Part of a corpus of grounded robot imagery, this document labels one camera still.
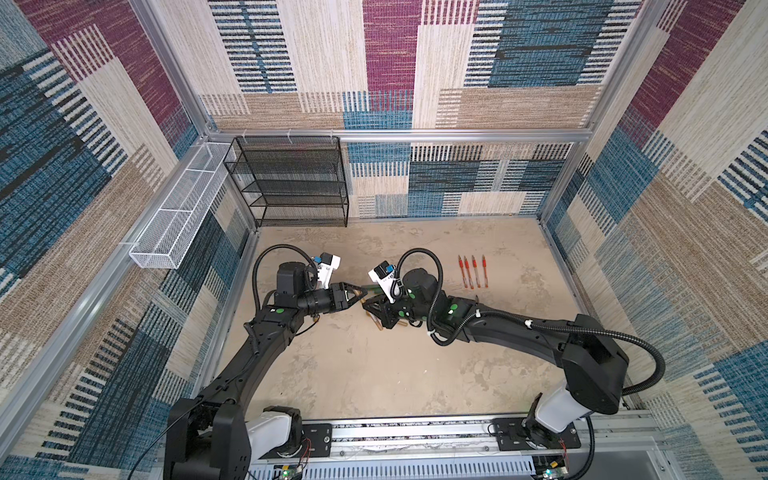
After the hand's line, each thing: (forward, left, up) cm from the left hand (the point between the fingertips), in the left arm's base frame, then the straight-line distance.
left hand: (363, 290), depth 77 cm
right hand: (-3, -1, -3) cm, 5 cm away
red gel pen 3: (+23, -41, -20) cm, 51 cm away
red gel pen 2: (+23, -37, -21) cm, 49 cm away
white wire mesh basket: (+21, +61, -4) cm, 64 cm away
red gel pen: (+20, -33, -20) cm, 43 cm away
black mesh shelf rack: (+48, +27, -2) cm, 55 cm away
